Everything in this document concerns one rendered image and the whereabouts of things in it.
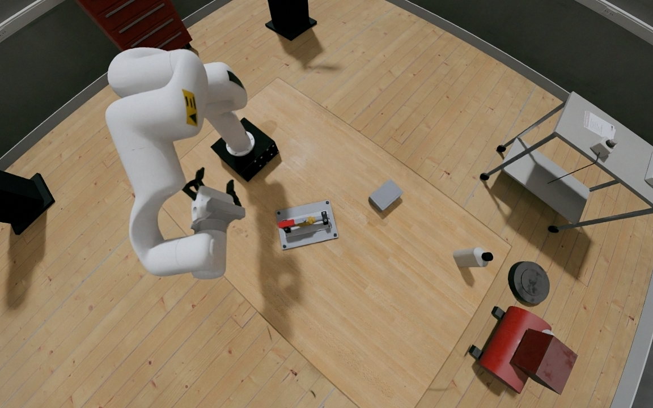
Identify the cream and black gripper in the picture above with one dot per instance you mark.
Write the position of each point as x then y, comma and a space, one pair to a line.
205, 193

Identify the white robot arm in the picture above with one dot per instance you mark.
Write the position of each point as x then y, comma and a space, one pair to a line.
165, 97

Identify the white bottle with black cap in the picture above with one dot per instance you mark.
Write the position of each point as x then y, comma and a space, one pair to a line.
472, 257

